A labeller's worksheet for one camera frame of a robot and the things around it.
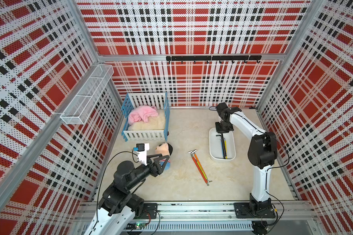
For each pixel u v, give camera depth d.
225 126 0.81
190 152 0.95
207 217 0.73
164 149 0.86
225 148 0.97
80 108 0.70
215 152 0.95
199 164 0.90
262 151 0.54
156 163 0.58
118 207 0.48
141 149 0.59
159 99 1.07
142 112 0.96
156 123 1.01
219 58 0.89
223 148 0.91
